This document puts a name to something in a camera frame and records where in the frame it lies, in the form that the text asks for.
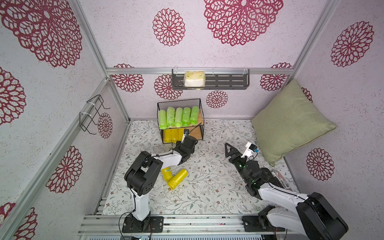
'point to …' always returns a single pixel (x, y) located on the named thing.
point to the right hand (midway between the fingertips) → (226, 145)
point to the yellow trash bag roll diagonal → (177, 178)
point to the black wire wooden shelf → (196, 130)
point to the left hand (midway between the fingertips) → (186, 143)
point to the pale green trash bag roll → (178, 118)
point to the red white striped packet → (281, 180)
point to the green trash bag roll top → (170, 116)
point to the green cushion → (292, 118)
